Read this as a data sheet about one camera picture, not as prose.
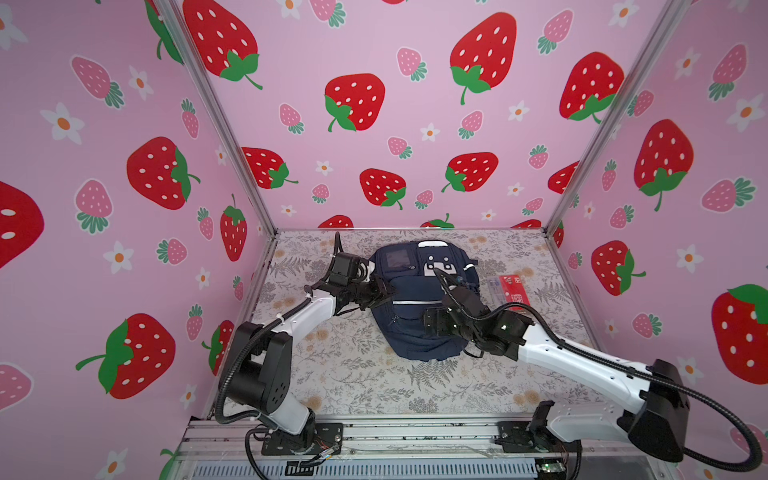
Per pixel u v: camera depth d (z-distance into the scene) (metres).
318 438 0.73
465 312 0.55
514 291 1.05
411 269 0.98
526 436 0.72
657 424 0.38
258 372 0.45
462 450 0.73
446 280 0.70
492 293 1.02
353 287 0.74
